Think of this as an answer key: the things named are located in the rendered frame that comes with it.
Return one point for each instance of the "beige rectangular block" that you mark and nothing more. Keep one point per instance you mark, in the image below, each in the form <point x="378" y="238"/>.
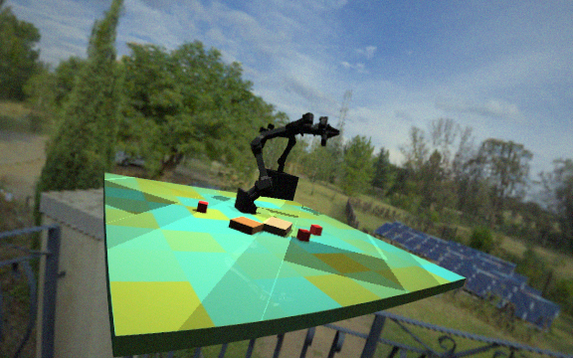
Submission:
<point x="276" y="226"/>

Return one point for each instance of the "red cube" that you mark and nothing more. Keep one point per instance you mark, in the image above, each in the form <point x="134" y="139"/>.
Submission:
<point x="316" y="230"/>
<point x="202" y="207"/>
<point x="303" y="235"/>

